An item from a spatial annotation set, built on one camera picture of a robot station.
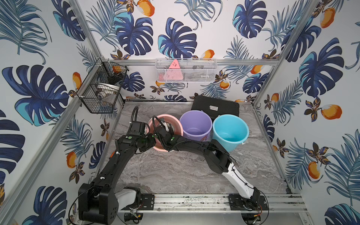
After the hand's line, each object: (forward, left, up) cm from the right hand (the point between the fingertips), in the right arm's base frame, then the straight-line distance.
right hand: (165, 128), depth 97 cm
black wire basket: (+8, +38, +25) cm, 46 cm away
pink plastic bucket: (+1, -7, +6) cm, 9 cm away
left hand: (-14, +3, +4) cm, 15 cm away
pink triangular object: (+24, -6, +29) cm, 38 cm away
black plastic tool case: (+21, -37, 0) cm, 43 cm away
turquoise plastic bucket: (0, -45, -1) cm, 45 cm away
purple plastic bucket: (+4, -22, -2) cm, 23 cm away
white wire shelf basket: (+28, -14, +28) cm, 42 cm away
